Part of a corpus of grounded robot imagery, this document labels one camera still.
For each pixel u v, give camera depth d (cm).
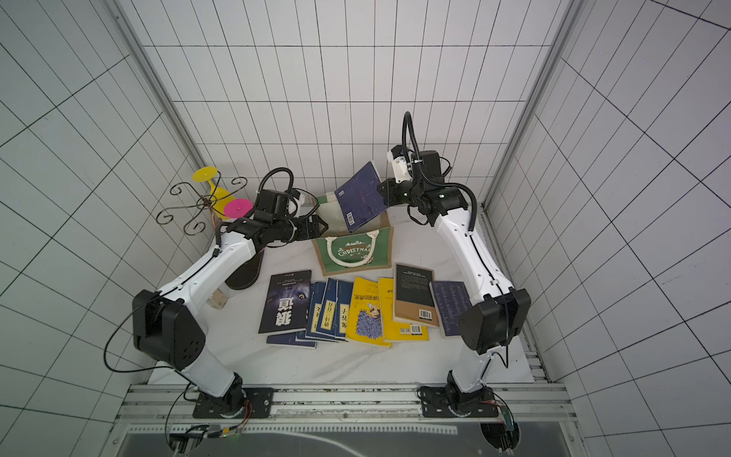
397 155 67
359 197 83
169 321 46
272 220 64
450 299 92
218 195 80
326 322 83
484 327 45
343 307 87
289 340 81
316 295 88
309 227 74
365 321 85
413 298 91
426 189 58
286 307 86
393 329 84
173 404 70
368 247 89
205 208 78
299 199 78
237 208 74
